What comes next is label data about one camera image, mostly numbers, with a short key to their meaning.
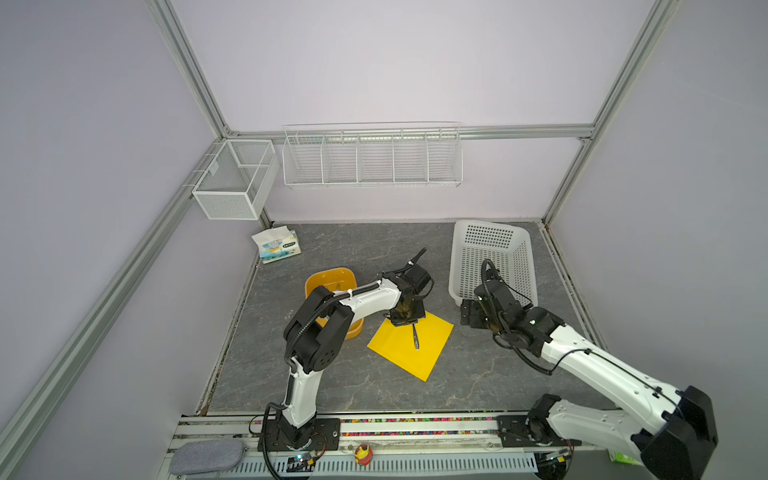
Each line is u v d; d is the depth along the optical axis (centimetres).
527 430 67
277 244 107
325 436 73
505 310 58
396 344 89
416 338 89
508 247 110
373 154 99
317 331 52
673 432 38
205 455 70
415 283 76
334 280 102
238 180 102
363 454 67
